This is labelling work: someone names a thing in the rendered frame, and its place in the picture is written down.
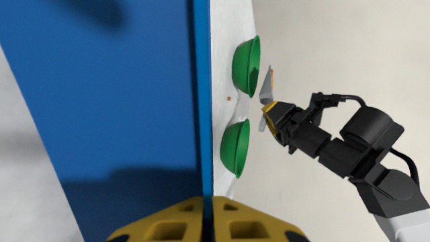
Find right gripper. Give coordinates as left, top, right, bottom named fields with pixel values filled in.
left=262, top=100, right=332, bottom=159

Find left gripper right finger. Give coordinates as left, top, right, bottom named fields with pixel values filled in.
left=212, top=196, right=307, bottom=242

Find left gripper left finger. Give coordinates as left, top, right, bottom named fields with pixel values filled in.
left=106, top=196, right=206, bottom=242

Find green bowl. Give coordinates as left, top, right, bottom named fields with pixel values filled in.
left=220, top=118, right=250, bottom=179
left=232, top=35, right=261, bottom=98

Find blue box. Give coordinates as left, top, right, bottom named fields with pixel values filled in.
left=0, top=0, right=214, bottom=242

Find grey metal scoop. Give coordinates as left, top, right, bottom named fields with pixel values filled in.
left=258, top=65, right=273, bottom=132

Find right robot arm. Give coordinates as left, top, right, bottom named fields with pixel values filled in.
left=309, top=91, right=430, bottom=242

